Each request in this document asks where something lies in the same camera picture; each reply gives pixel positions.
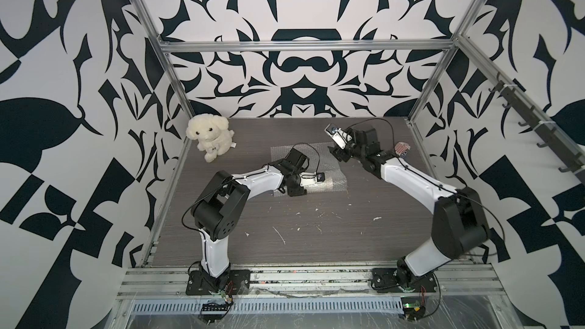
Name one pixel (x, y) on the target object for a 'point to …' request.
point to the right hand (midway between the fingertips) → (336, 134)
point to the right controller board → (413, 308)
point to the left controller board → (211, 312)
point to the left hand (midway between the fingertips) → (301, 177)
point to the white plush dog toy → (214, 138)
